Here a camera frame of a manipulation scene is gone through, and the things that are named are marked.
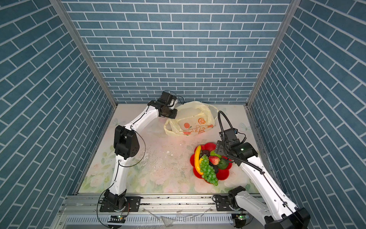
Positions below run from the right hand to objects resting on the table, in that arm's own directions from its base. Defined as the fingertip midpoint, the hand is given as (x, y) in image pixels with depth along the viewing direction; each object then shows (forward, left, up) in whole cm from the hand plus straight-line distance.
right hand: (224, 149), depth 77 cm
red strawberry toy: (-3, +5, -7) cm, 9 cm away
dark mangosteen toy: (+3, +10, -11) cm, 15 cm away
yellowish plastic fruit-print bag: (+33, +19, -14) cm, 41 cm away
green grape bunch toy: (-11, +8, -8) cm, 16 cm away
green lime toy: (+2, +5, -10) cm, 11 cm away
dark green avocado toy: (-4, -1, -10) cm, 11 cm away
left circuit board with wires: (-34, +54, -19) cm, 66 cm away
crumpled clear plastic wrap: (-33, +27, -17) cm, 46 cm away
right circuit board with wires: (-29, -9, -18) cm, 35 cm away
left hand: (+26, +29, -3) cm, 39 cm away
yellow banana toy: (-2, +15, -10) cm, 18 cm away
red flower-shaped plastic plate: (-9, -1, -13) cm, 16 cm away
